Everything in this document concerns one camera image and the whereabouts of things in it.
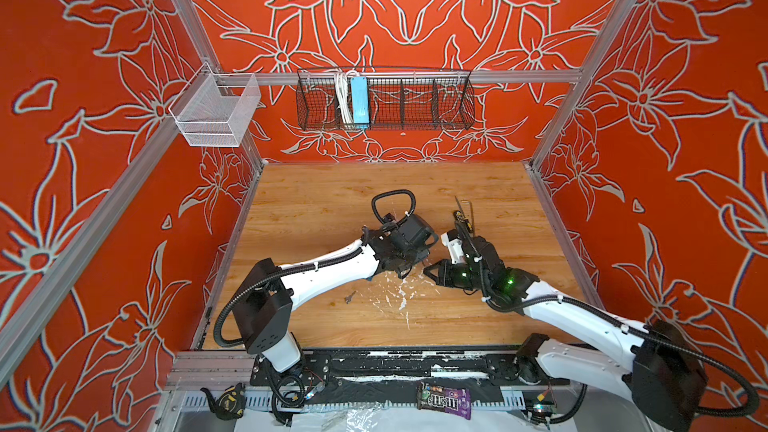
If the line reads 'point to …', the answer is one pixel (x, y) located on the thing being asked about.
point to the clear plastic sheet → (362, 417)
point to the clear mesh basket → (216, 109)
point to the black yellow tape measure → (228, 405)
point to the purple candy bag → (455, 401)
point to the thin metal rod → (472, 218)
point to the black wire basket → (385, 99)
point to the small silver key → (348, 298)
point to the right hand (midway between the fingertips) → (419, 272)
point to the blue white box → (360, 104)
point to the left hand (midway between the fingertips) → (427, 249)
